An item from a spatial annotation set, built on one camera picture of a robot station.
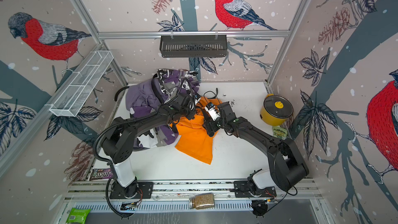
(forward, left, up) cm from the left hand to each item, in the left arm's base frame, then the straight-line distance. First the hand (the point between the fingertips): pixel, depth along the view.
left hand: (195, 105), depth 92 cm
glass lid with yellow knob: (-2, -50, +1) cm, 50 cm away
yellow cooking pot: (-6, -45, -6) cm, 46 cm away
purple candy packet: (-36, +47, -10) cm, 60 cm away
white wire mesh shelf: (-11, +58, +18) cm, 62 cm away
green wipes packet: (-53, +51, -11) cm, 74 cm away
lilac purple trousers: (+13, +39, -8) cm, 42 cm away
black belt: (+22, +61, -13) cm, 66 cm away
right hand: (-8, -9, -2) cm, 12 cm away
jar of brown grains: (-48, -4, -7) cm, 48 cm away
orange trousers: (-16, +2, -11) cm, 20 cm away
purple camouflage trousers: (+26, +20, -6) cm, 34 cm away
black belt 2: (+30, +32, -3) cm, 44 cm away
